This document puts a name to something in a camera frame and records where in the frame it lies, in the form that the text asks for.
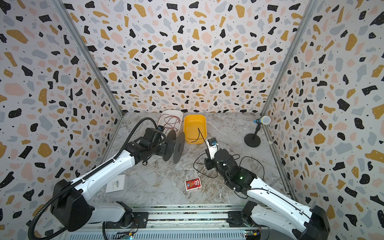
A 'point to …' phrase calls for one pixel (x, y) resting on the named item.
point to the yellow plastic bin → (195, 129)
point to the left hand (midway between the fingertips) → (163, 143)
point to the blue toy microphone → (265, 120)
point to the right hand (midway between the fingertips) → (204, 148)
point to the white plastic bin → (178, 113)
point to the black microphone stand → (253, 140)
